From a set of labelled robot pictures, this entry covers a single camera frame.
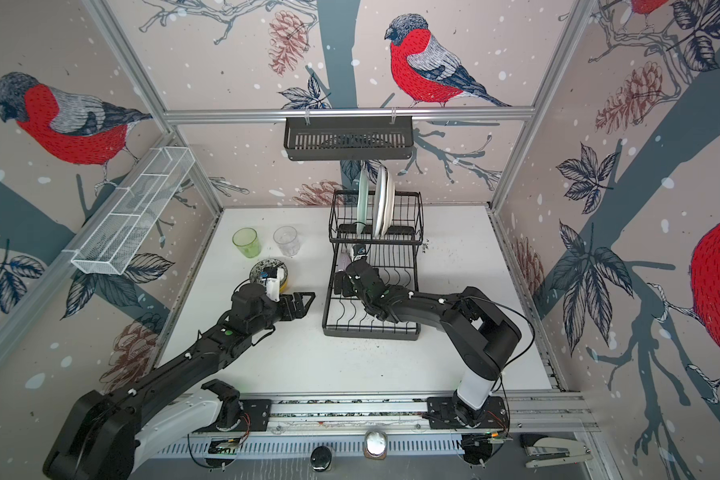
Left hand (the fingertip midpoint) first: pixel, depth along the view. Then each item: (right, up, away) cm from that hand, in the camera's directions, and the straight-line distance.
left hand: (303, 296), depth 82 cm
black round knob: (+9, -28, -22) cm, 37 cm away
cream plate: (+24, +24, -6) cm, 34 cm away
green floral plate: (+17, +26, -6) cm, 31 cm away
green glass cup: (-24, +16, +20) cm, 35 cm away
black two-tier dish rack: (+28, +9, +22) cm, 37 cm away
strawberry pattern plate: (+21, +26, -9) cm, 35 cm away
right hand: (+11, +4, +8) cm, 15 cm away
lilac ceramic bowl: (+14, +11, -1) cm, 18 cm away
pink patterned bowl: (-18, +7, +13) cm, 23 cm away
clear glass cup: (-11, +15, +25) cm, 31 cm away
